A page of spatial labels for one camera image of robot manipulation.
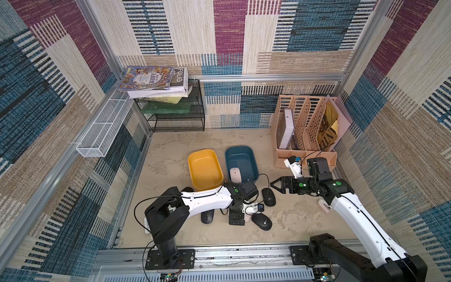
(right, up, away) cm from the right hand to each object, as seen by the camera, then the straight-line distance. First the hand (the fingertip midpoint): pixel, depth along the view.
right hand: (277, 182), depth 77 cm
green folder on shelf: (-54, +36, +18) cm, 68 cm away
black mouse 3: (-1, -10, +10) cm, 14 cm away
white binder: (+11, +25, +17) cm, 32 cm away
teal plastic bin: (-12, +9, +29) cm, 33 cm away
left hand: (-16, -14, +8) cm, 23 cm away
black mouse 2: (-6, -19, +5) cm, 20 cm away
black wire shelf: (-44, +32, +42) cm, 69 cm away
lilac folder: (+33, +28, +6) cm, 43 cm away
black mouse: (-31, -17, +6) cm, 36 cm away
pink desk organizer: (+23, +31, +38) cm, 54 cm away
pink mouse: (-18, 0, +19) cm, 26 cm away
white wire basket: (-73, +20, -5) cm, 76 cm away
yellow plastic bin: (-34, +2, +23) cm, 41 cm away
